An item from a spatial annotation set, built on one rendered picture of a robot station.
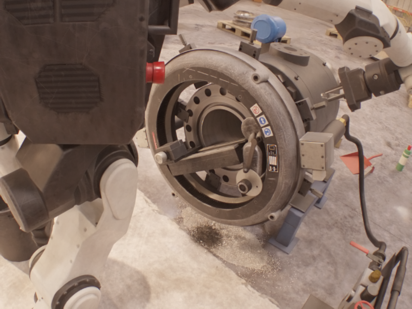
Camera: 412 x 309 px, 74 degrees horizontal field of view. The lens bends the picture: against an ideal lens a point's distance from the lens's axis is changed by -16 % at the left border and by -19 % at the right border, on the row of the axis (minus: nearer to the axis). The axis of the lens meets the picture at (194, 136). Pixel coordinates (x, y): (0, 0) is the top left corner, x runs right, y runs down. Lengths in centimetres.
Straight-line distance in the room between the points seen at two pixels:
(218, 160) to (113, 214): 64
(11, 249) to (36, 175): 104
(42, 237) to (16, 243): 58
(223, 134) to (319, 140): 62
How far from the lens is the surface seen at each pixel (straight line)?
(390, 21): 64
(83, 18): 35
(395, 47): 69
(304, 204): 167
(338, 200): 226
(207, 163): 125
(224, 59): 111
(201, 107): 137
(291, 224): 166
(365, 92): 86
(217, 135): 150
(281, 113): 105
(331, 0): 54
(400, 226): 236
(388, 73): 82
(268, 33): 180
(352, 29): 57
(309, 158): 107
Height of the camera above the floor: 129
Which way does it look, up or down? 32 degrees down
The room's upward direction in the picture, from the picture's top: 8 degrees clockwise
